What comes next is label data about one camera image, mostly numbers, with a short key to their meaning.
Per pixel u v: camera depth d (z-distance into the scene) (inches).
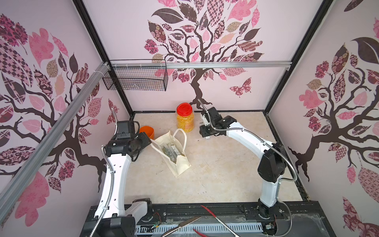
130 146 19.2
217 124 24.9
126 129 21.0
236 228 27.5
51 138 20.7
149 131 40.7
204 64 37.2
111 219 14.2
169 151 34.4
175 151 34.5
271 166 18.6
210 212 28.5
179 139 33.7
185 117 39.5
